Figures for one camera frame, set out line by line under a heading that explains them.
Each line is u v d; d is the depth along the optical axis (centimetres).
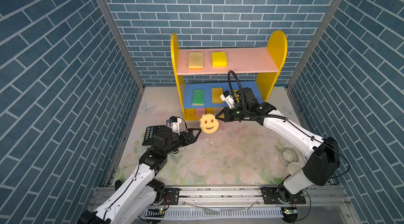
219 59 74
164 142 59
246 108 61
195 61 74
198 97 94
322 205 74
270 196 73
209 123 77
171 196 74
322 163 42
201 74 71
